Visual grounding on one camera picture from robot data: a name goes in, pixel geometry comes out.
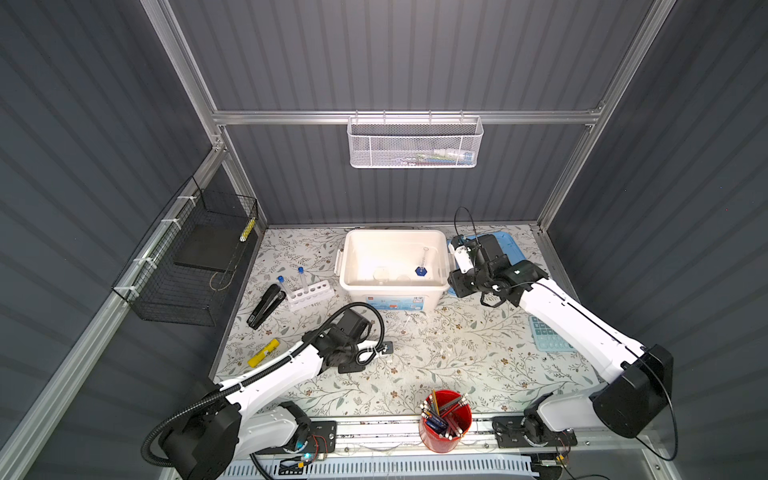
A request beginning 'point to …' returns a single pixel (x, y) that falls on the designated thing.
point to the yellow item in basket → (247, 230)
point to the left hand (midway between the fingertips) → (359, 347)
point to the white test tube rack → (310, 295)
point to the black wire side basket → (185, 271)
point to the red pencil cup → (446, 418)
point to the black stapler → (273, 297)
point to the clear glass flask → (381, 273)
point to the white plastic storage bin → (393, 270)
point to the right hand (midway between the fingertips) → (458, 279)
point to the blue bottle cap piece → (422, 270)
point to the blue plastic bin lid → (512, 250)
